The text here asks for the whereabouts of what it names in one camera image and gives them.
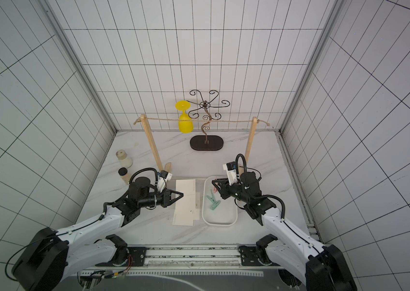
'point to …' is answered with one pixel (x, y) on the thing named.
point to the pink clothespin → (215, 190)
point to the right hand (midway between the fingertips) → (215, 177)
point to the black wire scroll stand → (206, 142)
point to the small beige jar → (125, 161)
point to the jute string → (201, 119)
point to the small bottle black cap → (122, 171)
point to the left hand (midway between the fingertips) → (180, 197)
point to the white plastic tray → (225, 213)
